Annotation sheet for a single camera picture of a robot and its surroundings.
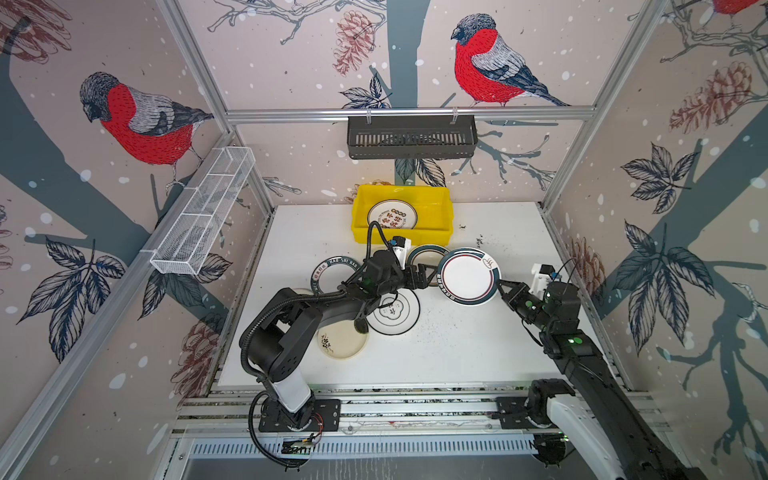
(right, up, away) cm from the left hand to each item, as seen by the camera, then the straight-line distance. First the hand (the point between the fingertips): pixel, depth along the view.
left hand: (429, 269), depth 83 cm
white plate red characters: (-10, +18, +34) cm, 40 cm away
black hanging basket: (-10, +45, +23) cm, 51 cm away
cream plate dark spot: (-26, -21, +2) cm, 33 cm away
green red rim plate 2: (+2, +2, +23) cm, 23 cm away
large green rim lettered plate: (-33, -4, +18) cm, 37 cm away
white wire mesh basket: (-62, +17, -5) cm, 65 cm away
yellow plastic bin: (-22, +25, +37) cm, 50 cm away
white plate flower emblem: (-9, -15, +8) cm, 19 cm away
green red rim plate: (+11, -2, 0) cm, 11 cm away
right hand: (+17, -3, -4) cm, 18 cm away
